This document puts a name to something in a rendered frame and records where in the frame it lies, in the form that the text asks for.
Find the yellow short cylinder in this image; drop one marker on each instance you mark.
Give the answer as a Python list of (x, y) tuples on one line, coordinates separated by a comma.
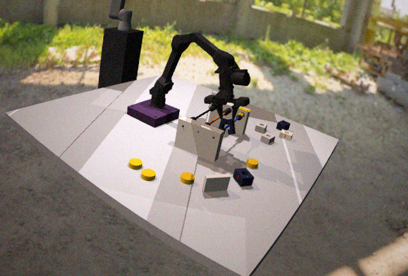
[(148, 174), (252, 163), (135, 163), (187, 178)]

